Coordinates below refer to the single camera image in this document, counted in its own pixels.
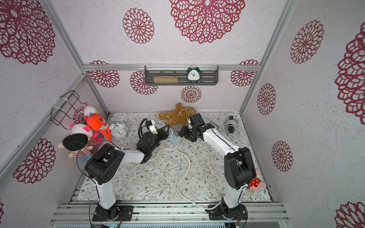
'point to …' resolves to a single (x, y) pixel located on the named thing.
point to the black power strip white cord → (231, 124)
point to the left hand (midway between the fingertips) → (168, 125)
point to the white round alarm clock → (119, 130)
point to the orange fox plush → (96, 122)
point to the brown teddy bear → (179, 115)
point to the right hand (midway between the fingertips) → (180, 133)
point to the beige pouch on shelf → (166, 80)
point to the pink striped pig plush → (93, 138)
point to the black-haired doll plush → (77, 143)
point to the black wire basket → (62, 114)
